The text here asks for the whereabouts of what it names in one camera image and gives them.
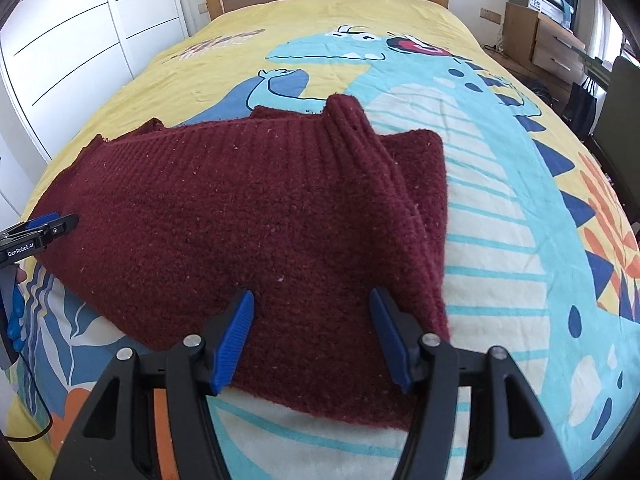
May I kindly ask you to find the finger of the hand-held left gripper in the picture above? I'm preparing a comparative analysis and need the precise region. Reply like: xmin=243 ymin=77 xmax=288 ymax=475
xmin=0 ymin=212 xmax=60 ymax=239
xmin=37 ymin=214 xmax=80 ymax=248

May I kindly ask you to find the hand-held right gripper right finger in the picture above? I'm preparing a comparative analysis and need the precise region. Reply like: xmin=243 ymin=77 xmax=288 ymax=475
xmin=368 ymin=287 xmax=573 ymax=480

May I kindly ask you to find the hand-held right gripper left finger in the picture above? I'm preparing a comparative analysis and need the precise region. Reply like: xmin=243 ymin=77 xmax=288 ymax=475
xmin=55 ymin=287 xmax=256 ymax=480

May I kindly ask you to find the maroon knit sweater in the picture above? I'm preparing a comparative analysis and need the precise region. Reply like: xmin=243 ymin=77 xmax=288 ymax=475
xmin=37 ymin=94 xmax=453 ymax=431

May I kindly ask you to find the yellow dinosaur printed blanket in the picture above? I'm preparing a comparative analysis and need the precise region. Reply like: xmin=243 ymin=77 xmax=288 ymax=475
xmin=10 ymin=0 xmax=640 ymax=480

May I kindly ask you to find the white wardrobe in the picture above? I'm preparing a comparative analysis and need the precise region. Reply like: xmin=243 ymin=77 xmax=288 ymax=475
xmin=0 ymin=0 xmax=196 ymax=161

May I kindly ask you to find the dark bag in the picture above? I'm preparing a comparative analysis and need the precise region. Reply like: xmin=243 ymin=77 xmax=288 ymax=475
xmin=567 ymin=79 xmax=598 ymax=141

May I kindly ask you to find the grey office chair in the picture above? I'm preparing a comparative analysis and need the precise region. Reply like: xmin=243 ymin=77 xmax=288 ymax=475
xmin=587 ymin=55 xmax=640 ymax=196

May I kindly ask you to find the wooden drawer cabinet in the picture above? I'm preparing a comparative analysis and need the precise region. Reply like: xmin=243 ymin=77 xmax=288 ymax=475
xmin=502 ymin=1 xmax=588 ymax=81

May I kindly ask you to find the black cable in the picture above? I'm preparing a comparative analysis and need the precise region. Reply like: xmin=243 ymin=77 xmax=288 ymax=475
xmin=0 ymin=355 xmax=53 ymax=443

